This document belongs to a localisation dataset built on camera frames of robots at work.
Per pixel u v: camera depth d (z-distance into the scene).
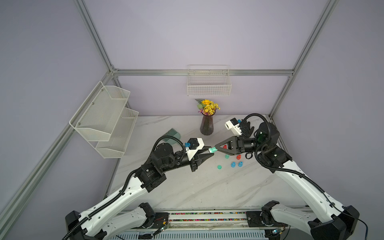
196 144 0.48
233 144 0.54
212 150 0.57
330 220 0.38
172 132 1.10
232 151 0.54
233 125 0.58
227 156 0.96
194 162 0.52
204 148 0.49
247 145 0.55
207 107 0.91
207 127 1.03
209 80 0.95
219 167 0.93
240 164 0.91
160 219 0.73
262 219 0.66
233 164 0.91
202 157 0.53
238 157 0.95
